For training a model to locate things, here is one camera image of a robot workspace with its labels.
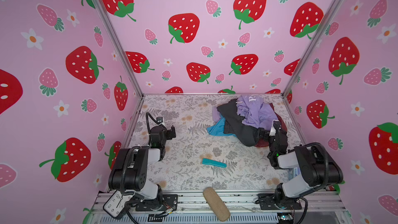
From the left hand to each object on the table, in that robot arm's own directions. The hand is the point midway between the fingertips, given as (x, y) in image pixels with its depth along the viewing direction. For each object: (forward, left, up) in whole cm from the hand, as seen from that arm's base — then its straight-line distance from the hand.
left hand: (165, 126), depth 94 cm
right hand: (-1, -65, +3) cm, 65 cm away
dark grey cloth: (-6, -50, 0) cm, 50 cm away
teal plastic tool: (-19, -30, -8) cm, 36 cm away
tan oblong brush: (-41, -31, -3) cm, 51 cm away
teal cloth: (+3, -34, -7) cm, 34 cm away
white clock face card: (-41, +17, -5) cm, 45 cm away
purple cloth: (+4, -54, +9) cm, 55 cm away
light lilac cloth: (+16, -32, -7) cm, 37 cm away
